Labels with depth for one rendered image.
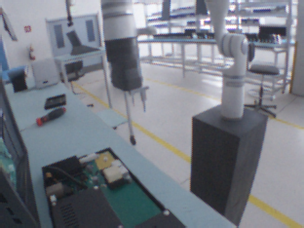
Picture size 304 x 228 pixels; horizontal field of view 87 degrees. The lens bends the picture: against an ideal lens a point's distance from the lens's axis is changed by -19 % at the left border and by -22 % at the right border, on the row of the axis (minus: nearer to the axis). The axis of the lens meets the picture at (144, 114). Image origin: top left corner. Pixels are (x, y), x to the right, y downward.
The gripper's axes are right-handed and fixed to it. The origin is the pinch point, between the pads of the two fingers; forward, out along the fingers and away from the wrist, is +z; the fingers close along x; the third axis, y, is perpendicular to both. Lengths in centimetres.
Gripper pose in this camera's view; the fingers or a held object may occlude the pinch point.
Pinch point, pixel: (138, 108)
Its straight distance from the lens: 49.9
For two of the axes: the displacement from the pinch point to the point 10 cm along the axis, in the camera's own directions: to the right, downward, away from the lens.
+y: -8.3, 3.0, -4.6
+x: 5.4, 2.9, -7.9
